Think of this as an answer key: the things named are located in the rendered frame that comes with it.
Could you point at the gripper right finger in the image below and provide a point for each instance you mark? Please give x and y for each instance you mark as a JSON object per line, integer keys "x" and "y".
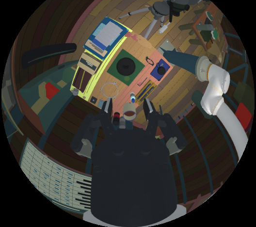
{"x": 166, "y": 125}

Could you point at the red cushion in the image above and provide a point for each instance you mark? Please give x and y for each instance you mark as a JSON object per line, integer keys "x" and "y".
{"x": 243, "y": 115}

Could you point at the grey tripod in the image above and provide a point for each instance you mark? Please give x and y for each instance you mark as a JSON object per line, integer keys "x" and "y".
{"x": 158, "y": 9}

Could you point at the grey pen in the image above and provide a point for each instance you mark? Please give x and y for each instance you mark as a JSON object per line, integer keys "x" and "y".
{"x": 149, "y": 92}

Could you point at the teal cylinder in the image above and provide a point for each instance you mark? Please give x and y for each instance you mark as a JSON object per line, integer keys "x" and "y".
{"x": 129, "y": 125}

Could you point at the white paper sheet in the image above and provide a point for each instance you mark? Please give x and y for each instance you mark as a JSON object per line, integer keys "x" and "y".
{"x": 109, "y": 33}

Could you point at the small black round cap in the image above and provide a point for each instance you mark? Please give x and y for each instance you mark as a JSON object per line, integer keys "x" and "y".
{"x": 161, "y": 70}

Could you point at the green square mat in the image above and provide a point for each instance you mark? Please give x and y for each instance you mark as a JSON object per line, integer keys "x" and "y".
{"x": 138, "y": 65}

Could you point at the black red cylinder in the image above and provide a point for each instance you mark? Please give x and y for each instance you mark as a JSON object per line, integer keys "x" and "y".
{"x": 116, "y": 119}

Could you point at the blue pen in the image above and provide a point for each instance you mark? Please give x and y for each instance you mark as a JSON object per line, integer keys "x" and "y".
{"x": 144, "y": 91}

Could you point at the brown book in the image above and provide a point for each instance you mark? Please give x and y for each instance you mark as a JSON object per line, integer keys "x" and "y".
{"x": 80, "y": 80}

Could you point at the tan box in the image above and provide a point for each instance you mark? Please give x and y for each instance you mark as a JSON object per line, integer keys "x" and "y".
{"x": 89, "y": 63}

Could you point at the yellow green mat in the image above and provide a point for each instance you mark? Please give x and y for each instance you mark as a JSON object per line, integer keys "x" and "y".
{"x": 104, "y": 67}

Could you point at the small grey clamp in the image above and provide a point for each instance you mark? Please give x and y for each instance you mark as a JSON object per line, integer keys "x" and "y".
{"x": 75, "y": 91}

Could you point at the dark green box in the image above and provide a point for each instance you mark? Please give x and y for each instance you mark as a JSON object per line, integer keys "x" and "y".
{"x": 206, "y": 35}

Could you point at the yellow pen tray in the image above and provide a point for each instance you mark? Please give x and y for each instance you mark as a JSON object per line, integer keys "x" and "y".
{"x": 140, "y": 97}

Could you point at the blue white small bottle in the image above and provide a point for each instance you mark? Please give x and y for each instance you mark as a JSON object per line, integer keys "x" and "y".
{"x": 132, "y": 97}

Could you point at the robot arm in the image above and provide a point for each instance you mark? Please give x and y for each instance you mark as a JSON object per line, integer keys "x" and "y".
{"x": 218, "y": 77}

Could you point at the light blue card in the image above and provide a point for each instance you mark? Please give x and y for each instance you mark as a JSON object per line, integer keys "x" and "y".
{"x": 101, "y": 104}

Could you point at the pale chart poster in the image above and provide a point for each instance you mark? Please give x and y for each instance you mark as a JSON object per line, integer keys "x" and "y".
{"x": 52, "y": 175}

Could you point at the grey green cylinder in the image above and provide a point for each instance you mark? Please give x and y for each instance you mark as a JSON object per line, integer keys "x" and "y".
{"x": 204, "y": 27}

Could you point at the small black square block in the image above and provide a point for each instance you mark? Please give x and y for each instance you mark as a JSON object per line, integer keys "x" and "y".
{"x": 93, "y": 100}

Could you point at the beige cup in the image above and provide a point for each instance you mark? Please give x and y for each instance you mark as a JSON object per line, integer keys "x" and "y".
{"x": 129, "y": 109}

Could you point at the large black round cap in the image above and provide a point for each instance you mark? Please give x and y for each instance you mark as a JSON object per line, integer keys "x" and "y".
{"x": 126, "y": 66}

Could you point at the teal railing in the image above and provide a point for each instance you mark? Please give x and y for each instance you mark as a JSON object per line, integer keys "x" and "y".
{"x": 181, "y": 179}

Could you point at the black lever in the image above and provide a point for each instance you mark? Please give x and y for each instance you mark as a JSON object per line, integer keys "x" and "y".
{"x": 171, "y": 11}

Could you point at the blue box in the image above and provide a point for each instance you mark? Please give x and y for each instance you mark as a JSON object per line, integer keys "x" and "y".
{"x": 155, "y": 73}

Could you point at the green white round disc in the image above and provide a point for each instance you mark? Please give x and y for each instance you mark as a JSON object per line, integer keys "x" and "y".
{"x": 209, "y": 15}

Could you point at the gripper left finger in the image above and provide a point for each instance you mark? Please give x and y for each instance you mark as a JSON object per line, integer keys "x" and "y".
{"x": 89, "y": 129}

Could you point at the orange wooden side table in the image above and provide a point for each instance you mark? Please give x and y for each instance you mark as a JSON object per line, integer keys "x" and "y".
{"x": 218, "y": 21}

